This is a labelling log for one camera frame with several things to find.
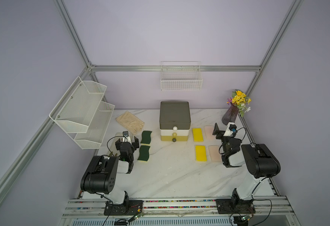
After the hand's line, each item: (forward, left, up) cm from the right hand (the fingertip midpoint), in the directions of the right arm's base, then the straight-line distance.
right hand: (222, 125), depth 92 cm
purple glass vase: (+13, -11, -4) cm, 17 cm away
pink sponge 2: (-17, +7, -8) cm, 20 cm away
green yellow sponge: (-12, +53, -13) cm, 56 cm away
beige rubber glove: (+14, +64, -14) cm, 67 cm away
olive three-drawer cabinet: (-1, +32, +7) cm, 33 cm away
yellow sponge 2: (-12, +14, -15) cm, 24 cm away
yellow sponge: (+2, +14, -14) cm, 20 cm away
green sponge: (0, +53, -12) cm, 54 cm away
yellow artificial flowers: (+13, -11, +11) cm, 20 cm away
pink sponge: (+3, +7, -10) cm, 12 cm away
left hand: (-5, +64, -7) cm, 65 cm away
